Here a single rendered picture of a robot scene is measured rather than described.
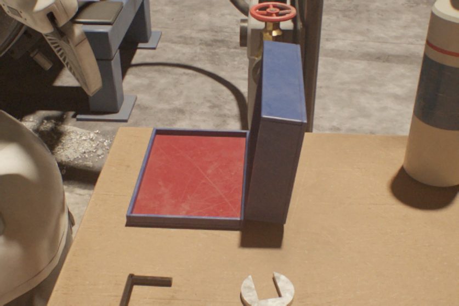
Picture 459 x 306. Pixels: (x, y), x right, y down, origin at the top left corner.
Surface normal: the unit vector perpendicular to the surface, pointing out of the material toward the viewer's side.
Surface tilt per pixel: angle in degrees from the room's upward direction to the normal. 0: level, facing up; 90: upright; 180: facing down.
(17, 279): 90
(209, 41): 0
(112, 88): 90
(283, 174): 90
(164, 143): 0
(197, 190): 0
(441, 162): 90
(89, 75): 111
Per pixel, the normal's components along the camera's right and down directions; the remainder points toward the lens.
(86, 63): 0.74, 0.55
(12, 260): 0.69, 0.39
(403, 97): 0.00, -0.84
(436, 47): -0.88, 0.26
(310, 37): -0.32, 0.51
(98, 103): -0.06, 0.55
